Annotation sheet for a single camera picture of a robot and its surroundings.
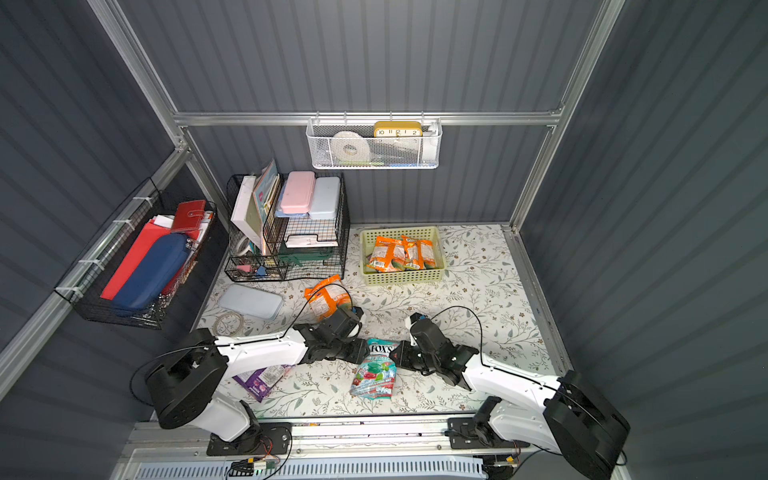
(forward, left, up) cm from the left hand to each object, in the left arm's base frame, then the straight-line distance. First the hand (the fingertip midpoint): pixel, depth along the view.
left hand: (365, 353), depth 85 cm
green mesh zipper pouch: (+30, +23, +8) cm, 39 cm away
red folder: (+14, +54, +28) cm, 63 cm away
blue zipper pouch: (+8, +48, +28) cm, 57 cm away
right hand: (-3, -9, +2) cm, 10 cm away
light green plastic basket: (+24, -3, +3) cm, 25 cm away
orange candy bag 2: (+36, -18, +2) cm, 40 cm away
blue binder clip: (+30, +38, 0) cm, 48 cm away
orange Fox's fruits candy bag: (+19, +14, -1) cm, 24 cm away
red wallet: (+26, +47, +30) cm, 61 cm away
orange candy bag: (+34, -7, +3) cm, 35 cm away
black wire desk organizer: (+36, +26, +16) cm, 48 cm away
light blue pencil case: (+43, +14, +22) cm, 50 cm away
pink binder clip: (+31, +44, 0) cm, 54 cm away
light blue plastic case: (+20, +40, -3) cm, 45 cm away
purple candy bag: (-8, +29, 0) cm, 30 cm away
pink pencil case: (+45, +22, +23) cm, 55 cm away
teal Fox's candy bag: (-8, -3, +2) cm, 9 cm away
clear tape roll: (+11, +44, -2) cm, 46 cm away
